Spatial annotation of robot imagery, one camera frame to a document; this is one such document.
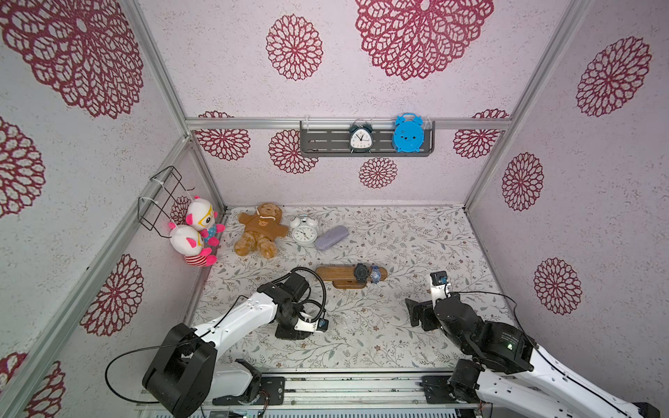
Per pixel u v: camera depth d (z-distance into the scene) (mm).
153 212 759
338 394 746
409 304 689
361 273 891
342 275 898
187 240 832
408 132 900
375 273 876
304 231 1025
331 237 1062
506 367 460
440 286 600
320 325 717
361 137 898
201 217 925
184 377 407
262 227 1031
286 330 728
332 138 945
